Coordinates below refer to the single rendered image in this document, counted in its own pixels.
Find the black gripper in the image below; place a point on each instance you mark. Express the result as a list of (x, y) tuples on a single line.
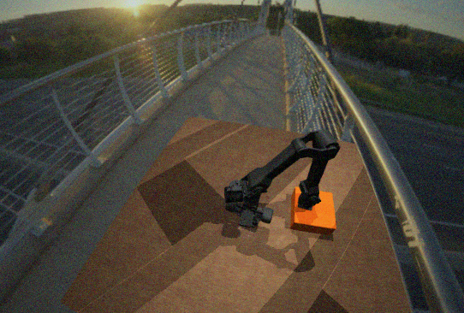
[(263, 214)]

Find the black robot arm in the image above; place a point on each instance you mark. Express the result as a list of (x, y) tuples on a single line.
[(324, 148)]

